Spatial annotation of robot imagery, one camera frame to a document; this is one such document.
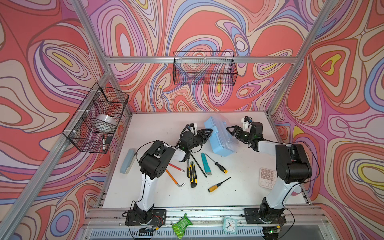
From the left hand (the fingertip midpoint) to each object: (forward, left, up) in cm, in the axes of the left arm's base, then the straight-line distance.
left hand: (215, 131), depth 88 cm
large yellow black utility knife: (-24, +13, -15) cm, 31 cm away
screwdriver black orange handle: (-16, -3, -16) cm, 23 cm away
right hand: (+4, -11, -8) cm, 14 cm away
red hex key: (-16, +23, -17) cm, 33 cm away
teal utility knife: (-17, +5, -16) cm, 24 cm away
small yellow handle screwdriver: (-27, 0, -15) cm, 31 cm away
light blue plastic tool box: (-7, -4, -1) cm, 8 cm away
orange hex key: (-27, +21, -16) cm, 38 cm away
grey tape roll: (-4, +56, +15) cm, 58 cm away
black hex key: (-15, +10, -16) cm, 24 cm away
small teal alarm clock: (-46, -4, -14) cm, 48 cm away
